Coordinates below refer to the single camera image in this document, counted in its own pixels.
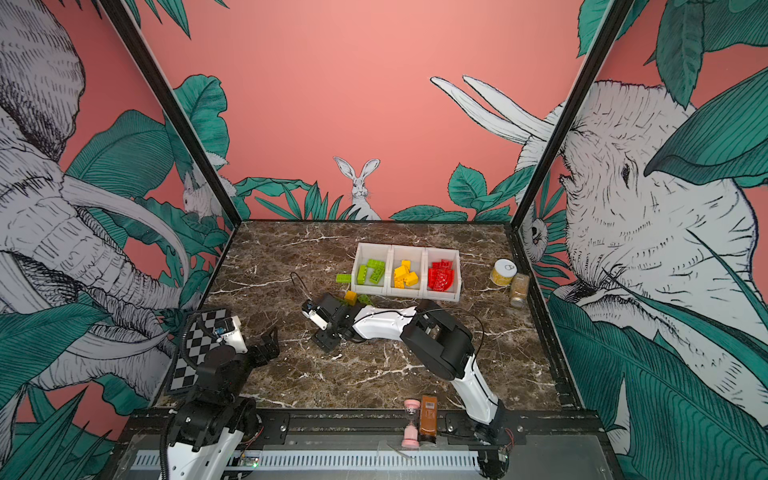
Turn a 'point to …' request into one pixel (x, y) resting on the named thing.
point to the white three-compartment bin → (421, 259)
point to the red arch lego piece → (440, 276)
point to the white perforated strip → (335, 460)
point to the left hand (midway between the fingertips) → (263, 329)
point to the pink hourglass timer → (411, 435)
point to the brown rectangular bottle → (428, 415)
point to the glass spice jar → (519, 290)
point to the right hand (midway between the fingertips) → (319, 332)
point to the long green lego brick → (379, 268)
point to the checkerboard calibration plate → (199, 337)
